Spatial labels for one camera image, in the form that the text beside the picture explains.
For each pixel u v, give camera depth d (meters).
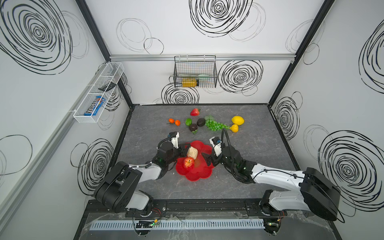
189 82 0.88
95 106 0.67
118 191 0.43
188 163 0.83
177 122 1.06
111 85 0.81
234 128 1.02
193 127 1.02
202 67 0.96
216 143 0.69
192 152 0.87
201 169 0.87
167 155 0.68
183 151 0.77
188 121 1.05
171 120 1.08
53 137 0.56
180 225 0.70
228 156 0.59
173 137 0.77
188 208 0.75
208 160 0.72
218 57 0.91
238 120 1.06
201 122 1.03
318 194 0.42
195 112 1.12
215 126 1.02
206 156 0.71
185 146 0.79
